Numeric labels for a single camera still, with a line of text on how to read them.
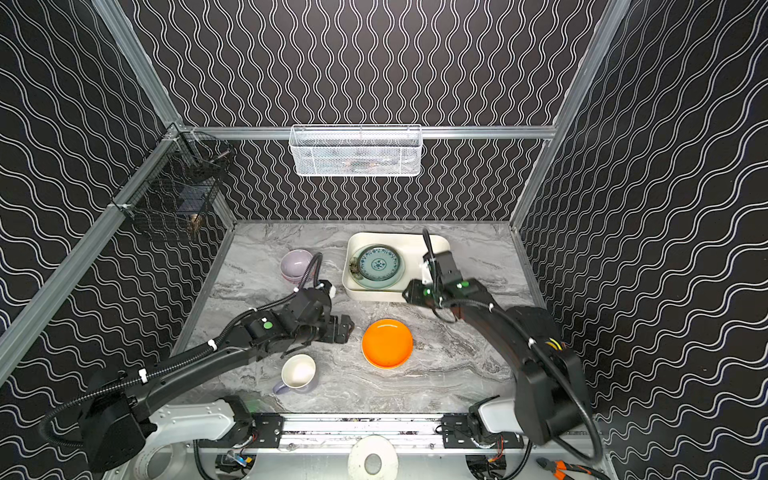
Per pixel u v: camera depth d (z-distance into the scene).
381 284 1.00
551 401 0.42
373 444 0.73
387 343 0.90
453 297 0.60
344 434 0.76
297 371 0.80
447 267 0.66
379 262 1.05
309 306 0.59
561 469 0.69
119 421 0.38
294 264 1.04
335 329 0.69
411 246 1.15
